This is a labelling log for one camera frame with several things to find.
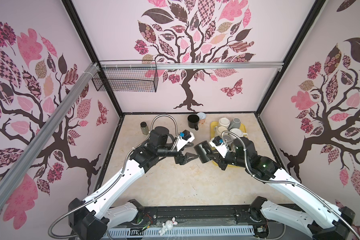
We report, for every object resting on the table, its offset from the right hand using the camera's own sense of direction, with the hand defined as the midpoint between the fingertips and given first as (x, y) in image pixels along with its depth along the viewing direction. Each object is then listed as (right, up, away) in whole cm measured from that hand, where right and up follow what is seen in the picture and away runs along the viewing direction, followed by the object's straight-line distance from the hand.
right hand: (209, 151), depth 70 cm
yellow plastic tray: (+11, +14, +42) cm, 46 cm away
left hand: (-8, 0, -3) cm, 8 cm away
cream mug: (+12, +10, +28) cm, 32 cm away
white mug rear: (+17, +16, +34) cm, 41 cm away
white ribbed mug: (+24, +8, +27) cm, 38 cm away
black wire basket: (-61, +52, +52) cm, 95 cm away
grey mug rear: (+25, +14, +33) cm, 43 cm away
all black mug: (-6, +17, +34) cm, 38 cm away
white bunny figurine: (-20, -35, -1) cm, 41 cm away
